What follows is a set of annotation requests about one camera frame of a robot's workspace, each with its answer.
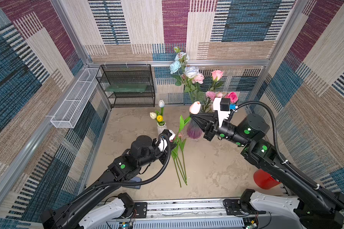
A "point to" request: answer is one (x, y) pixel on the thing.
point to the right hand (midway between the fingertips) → (192, 116)
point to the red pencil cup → (264, 180)
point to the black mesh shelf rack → (128, 73)
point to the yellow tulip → (159, 118)
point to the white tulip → (153, 115)
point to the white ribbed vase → (160, 129)
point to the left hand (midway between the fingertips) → (175, 144)
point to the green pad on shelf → (126, 88)
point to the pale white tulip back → (161, 104)
